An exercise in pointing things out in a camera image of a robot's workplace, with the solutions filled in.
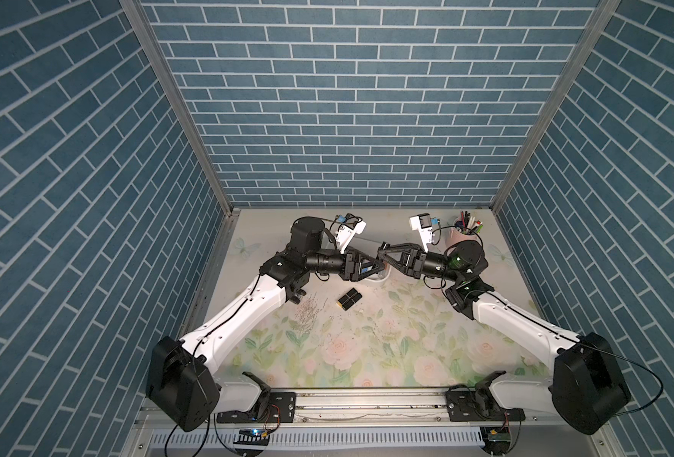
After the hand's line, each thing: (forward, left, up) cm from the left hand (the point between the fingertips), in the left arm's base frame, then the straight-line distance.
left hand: (384, 269), depth 66 cm
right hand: (+1, 0, +2) cm, 3 cm away
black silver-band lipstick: (+7, +8, -29) cm, 31 cm away
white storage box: (+15, -3, -29) cm, 33 cm away
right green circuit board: (-31, -31, -34) cm, 55 cm away
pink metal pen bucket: (+29, -31, -22) cm, 48 cm away
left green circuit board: (-30, +32, -34) cm, 56 cm away
